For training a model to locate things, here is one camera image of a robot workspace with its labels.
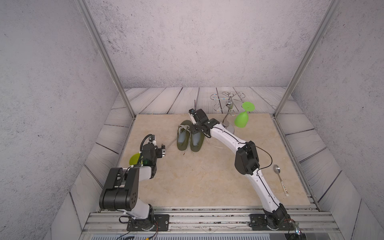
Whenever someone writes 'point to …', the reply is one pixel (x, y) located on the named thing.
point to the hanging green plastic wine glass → (241, 119)
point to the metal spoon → (277, 170)
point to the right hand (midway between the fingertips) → (193, 125)
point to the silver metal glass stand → (227, 100)
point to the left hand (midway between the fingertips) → (156, 144)
